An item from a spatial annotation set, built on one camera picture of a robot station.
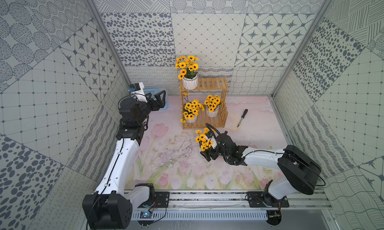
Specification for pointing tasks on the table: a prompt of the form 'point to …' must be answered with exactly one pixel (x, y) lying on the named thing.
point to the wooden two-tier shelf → (213, 93)
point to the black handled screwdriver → (242, 117)
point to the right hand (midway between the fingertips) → (207, 148)
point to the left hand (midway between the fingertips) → (163, 92)
